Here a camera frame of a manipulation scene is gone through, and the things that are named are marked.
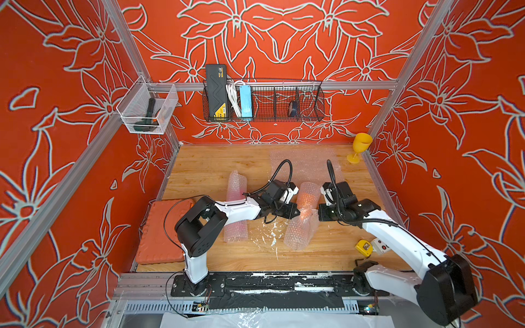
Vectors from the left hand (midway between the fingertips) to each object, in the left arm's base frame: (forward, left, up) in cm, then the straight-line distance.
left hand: (300, 212), depth 84 cm
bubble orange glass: (-2, -2, -3) cm, 4 cm away
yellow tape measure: (-11, -26, -6) cm, 29 cm away
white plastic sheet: (-36, +15, -8) cm, 40 cm away
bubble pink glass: (+10, +28, +2) cm, 30 cm away
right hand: (0, -6, +2) cm, 6 cm away
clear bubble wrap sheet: (+33, -8, -7) cm, 35 cm away
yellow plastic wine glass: (+36, -32, +8) cm, 49 cm away
